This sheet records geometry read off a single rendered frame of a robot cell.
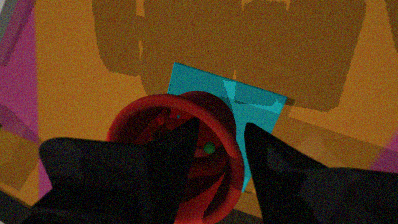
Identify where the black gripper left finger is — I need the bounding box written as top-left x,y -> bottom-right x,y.
39,117 -> 200,224

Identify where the red cup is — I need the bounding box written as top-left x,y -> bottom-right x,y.
106,91 -> 244,224

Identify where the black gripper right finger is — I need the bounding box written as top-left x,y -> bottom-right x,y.
244,122 -> 398,224

